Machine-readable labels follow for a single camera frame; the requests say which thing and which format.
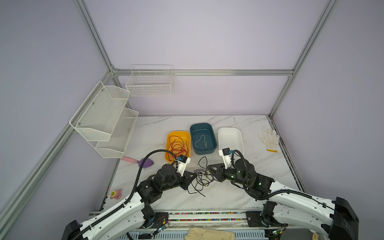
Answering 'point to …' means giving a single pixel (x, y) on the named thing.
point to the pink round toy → (116, 194)
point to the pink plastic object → (129, 159)
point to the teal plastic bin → (203, 138)
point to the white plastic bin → (230, 137)
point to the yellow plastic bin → (185, 135)
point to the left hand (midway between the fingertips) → (195, 176)
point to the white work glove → (270, 138)
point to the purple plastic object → (147, 163)
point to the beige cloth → (196, 233)
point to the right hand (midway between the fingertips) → (207, 168)
